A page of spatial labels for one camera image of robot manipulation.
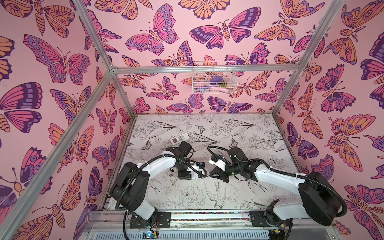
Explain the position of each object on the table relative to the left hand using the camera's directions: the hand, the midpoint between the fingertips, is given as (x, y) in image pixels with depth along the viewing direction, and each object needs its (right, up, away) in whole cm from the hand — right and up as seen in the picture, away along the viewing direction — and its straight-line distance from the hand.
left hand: (190, 170), depth 87 cm
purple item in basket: (+17, +56, +9) cm, 59 cm away
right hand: (+12, +1, -7) cm, 14 cm away
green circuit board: (-19, -27, -15) cm, 37 cm away
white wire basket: (+16, +53, +6) cm, 56 cm away
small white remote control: (-10, +16, +17) cm, 25 cm away
